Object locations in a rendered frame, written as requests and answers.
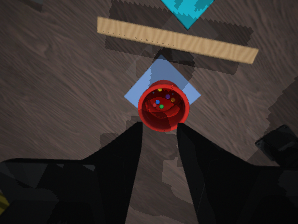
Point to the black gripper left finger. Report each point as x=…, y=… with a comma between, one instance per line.
x=104, y=179

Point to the tan flat bar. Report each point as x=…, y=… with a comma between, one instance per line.
x=177, y=41

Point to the red translucent cup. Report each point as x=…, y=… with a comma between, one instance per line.
x=166, y=119

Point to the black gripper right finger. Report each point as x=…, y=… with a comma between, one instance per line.
x=224, y=188

